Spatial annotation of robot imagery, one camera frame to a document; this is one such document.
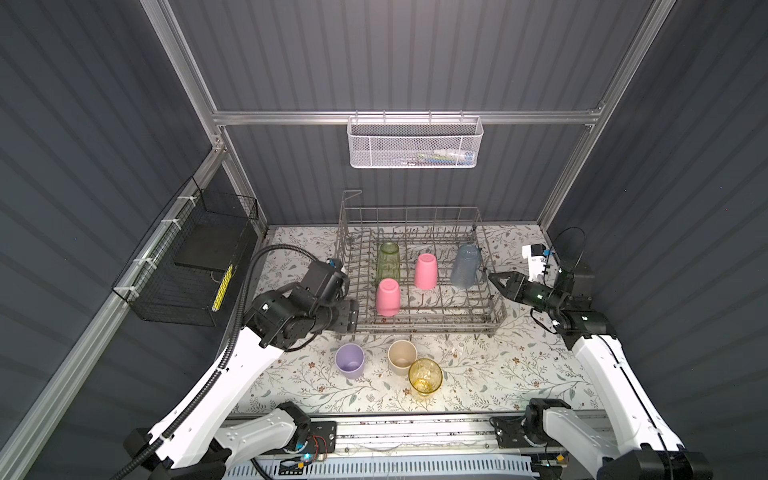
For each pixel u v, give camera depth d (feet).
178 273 2.38
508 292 2.23
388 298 2.84
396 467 2.53
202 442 1.26
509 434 2.42
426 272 3.05
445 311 3.08
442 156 3.01
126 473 1.14
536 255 2.20
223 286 2.45
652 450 1.27
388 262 3.15
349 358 2.77
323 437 2.38
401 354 2.77
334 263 2.00
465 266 3.04
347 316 1.93
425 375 2.42
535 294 2.12
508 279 2.26
